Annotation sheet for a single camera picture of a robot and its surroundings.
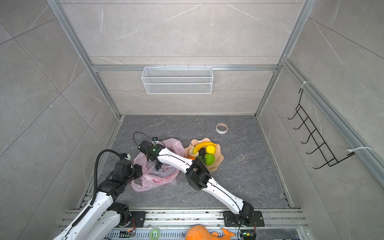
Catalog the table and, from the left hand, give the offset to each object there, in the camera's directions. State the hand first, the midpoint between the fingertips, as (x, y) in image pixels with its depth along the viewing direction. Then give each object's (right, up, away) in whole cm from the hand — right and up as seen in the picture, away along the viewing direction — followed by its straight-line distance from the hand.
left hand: (139, 164), depth 84 cm
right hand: (+6, +2, +14) cm, 15 cm away
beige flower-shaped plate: (+47, +3, +8) cm, 48 cm away
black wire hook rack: (+87, +12, -21) cm, 91 cm away
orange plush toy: (+34, -26, -19) cm, 47 cm away
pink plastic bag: (+15, -8, +2) cm, 17 cm away
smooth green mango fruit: (+36, +2, +4) cm, 36 cm away
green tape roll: (+13, -30, -13) cm, 35 cm away
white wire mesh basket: (+19, +54, +17) cm, 59 cm away
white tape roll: (+52, +20, +29) cm, 63 cm away
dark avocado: (+36, +5, +10) cm, 38 cm away
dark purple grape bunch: (+9, -3, +7) cm, 12 cm away
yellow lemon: (+42, +7, +8) cm, 43 cm away
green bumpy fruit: (+40, +2, +4) cm, 41 cm away
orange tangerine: (+30, +3, +4) cm, 30 cm away
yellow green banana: (+37, +10, +9) cm, 39 cm away
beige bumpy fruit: (+29, +6, +8) cm, 31 cm away
